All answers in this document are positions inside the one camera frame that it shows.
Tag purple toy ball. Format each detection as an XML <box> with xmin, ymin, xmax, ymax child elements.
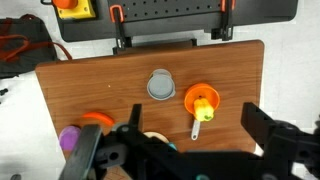
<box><xmin>58</xmin><ymin>125</ymin><xmax>82</xmax><ymax>151</ymax></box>

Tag white bowl teal band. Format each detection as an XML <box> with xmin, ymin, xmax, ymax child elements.
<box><xmin>143</xmin><ymin>131</ymin><xmax>178</xmax><ymax>151</ymax></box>

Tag orange toy carrot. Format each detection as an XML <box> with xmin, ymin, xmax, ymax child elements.
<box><xmin>81</xmin><ymin>111</ymin><xmax>116</xmax><ymax>127</ymax></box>

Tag tin can yellow green label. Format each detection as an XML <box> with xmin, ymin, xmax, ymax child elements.
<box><xmin>146</xmin><ymin>68</ymin><xmax>176</xmax><ymax>101</ymax></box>

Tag black perforated breadboard table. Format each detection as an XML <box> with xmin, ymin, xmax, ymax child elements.
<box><xmin>53</xmin><ymin>0</ymin><xmax>299</xmax><ymax>43</ymax></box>

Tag yellow toy pepper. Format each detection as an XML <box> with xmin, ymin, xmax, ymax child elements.
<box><xmin>193</xmin><ymin>97</ymin><xmax>215</xmax><ymax>122</ymax></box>

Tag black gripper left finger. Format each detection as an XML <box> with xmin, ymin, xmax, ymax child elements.
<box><xmin>59</xmin><ymin>103</ymin><xmax>144</xmax><ymax>180</ymax></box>

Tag black clamp orange handle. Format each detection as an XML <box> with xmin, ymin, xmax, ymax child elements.
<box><xmin>211</xmin><ymin>0</ymin><xmax>237</xmax><ymax>42</ymax></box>
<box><xmin>109</xmin><ymin>4</ymin><xmax>133</xmax><ymax>52</ymax></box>

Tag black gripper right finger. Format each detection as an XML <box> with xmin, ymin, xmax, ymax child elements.
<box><xmin>241</xmin><ymin>101</ymin><xmax>278</xmax><ymax>155</ymax></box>

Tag orange plate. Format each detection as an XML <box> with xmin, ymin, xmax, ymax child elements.
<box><xmin>183</xmin><ymin>82</ymin><xmax>222</xmax><ymax>141</ymax></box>

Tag yellow emergency stop red button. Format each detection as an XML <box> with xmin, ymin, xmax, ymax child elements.
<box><xmin>51</xmin><ymin>0</ymin><xmax>97</xmax><ymax>20</ymax></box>

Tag black bag red straps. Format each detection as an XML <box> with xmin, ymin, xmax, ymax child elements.
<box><xmin>0</xmin><ymin>13</ymin><xmax>73</xmax><ymax>80</ymax></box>

